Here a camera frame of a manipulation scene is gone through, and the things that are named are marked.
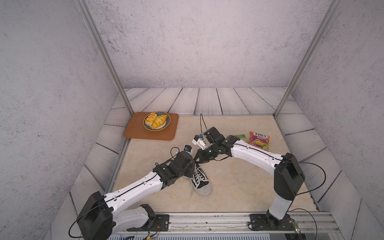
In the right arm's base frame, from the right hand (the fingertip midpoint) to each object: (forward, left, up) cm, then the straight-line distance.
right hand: (193, 162), depth 78 cm
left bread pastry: (+42, +34, -10) cm, 55 cm away
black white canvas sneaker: (-5, -3, -12) cm, 13 cm away
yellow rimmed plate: (+49, +29, -11) cm, 58 cm away
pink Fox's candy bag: (+23, -43, -13) cm, 51 cm away
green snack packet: (+28, -33, -16) cm, 46 cm away
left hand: (0, 0, -4) cm, 4 cm away
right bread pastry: (+38, +30, -10) cm, 49 cm away
